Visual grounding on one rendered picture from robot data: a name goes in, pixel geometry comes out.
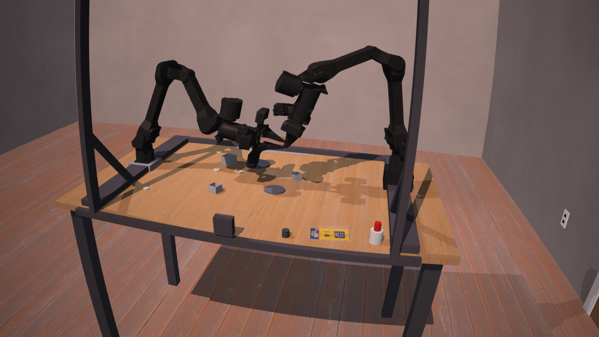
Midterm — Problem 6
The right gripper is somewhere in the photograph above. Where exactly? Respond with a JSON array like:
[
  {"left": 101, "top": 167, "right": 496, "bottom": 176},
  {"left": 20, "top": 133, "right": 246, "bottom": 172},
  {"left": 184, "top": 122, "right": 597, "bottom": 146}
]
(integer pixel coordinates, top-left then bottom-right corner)
[{"left": 280, "top": 99, "right": 315, "bottom": 148}]

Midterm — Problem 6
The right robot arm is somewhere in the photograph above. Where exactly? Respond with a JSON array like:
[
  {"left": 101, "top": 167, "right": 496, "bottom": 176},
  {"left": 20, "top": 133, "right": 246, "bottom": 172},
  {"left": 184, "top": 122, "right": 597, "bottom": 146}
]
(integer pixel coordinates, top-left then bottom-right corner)
[{"left": 273, "top": 45, "right": 408, "bottom": 173}]

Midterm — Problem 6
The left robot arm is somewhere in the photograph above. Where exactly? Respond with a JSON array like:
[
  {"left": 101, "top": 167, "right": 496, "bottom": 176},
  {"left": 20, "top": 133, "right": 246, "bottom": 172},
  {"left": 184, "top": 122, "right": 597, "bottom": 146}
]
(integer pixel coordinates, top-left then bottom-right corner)
[{"left": 131, "top": 60, "right": 254, "bottom": 164}]

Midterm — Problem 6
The white cylinder with red cap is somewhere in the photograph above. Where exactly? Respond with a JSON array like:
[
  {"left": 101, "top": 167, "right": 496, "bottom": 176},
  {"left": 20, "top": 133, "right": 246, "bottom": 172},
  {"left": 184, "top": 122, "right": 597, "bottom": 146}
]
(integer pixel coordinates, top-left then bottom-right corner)
[{"left": 369, "top": 221, "right": 384, "bottom": 245}]

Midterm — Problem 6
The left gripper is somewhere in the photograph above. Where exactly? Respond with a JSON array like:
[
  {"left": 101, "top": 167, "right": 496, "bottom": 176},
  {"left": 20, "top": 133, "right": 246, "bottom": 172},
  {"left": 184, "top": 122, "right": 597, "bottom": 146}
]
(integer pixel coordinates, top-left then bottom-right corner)
[{"left": 234, "top": 108, "right": 285, "bottom": 169}]

